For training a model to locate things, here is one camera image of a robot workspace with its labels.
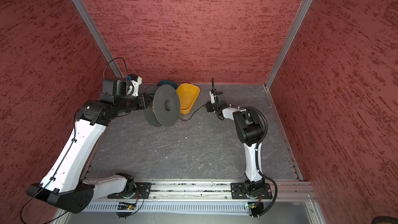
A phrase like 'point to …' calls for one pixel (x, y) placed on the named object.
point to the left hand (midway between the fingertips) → (151, 102)
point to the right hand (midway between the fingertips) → (208, 106)
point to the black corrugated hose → (260, 143)
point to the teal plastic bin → (166, 82)
